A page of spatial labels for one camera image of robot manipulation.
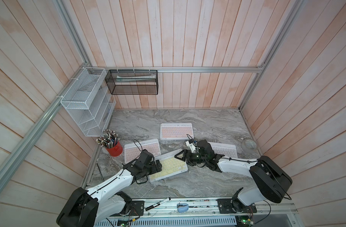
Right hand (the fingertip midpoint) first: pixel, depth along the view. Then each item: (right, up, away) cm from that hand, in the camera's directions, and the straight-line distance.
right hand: (177, 158), depth 83 cm
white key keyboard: (+36, +2, +13) cm, 38 cm away
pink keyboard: (0, +15, +21) cm, 26 cm away
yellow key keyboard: (-4, -5, +1) cm, 6 cm away
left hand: (-13, -8, +3) cm, 16 cm away
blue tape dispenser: (+2, -23, -10) cm, 26 cm away
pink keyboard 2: (-30, +2, +12) cm, 33 cm away
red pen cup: (-40, +11, -1) cm, 42 cm away
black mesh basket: (-33, +52, +22) cm, 65 cm away
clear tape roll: (+52, +6, +15) cm, 54 cm away
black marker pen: (-10, -22, -8) cm, 25 cm away
